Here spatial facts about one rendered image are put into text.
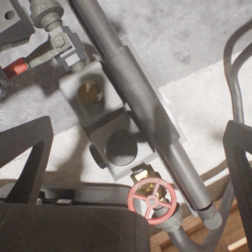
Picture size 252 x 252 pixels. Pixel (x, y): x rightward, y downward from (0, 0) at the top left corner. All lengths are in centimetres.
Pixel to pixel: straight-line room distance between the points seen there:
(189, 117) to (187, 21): 33
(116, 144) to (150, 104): 9
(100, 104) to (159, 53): 51
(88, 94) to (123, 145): 9
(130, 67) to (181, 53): 61
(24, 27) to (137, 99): 13
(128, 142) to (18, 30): 19
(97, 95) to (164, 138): 13
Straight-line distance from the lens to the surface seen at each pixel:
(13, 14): 25
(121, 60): 26
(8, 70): 39
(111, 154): 33
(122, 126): 37
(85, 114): 37
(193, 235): 84
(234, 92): 88
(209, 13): 93
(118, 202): 73
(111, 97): 37
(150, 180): 34
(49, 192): 76
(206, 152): 89
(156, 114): 26
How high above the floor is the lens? 83
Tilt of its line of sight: 84 degrees down
